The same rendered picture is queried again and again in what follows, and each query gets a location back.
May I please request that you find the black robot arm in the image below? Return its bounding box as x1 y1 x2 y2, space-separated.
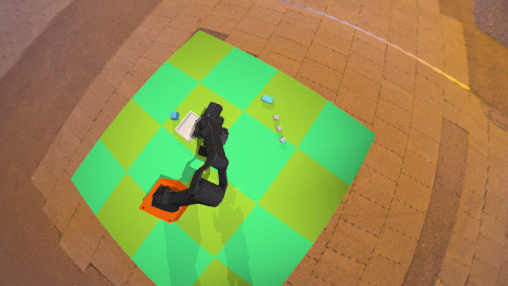
151 101 229 213

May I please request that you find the white rectangular tray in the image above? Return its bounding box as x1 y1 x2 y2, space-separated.
175 111 201 142

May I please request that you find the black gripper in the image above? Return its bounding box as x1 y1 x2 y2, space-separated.
198 115 224 158

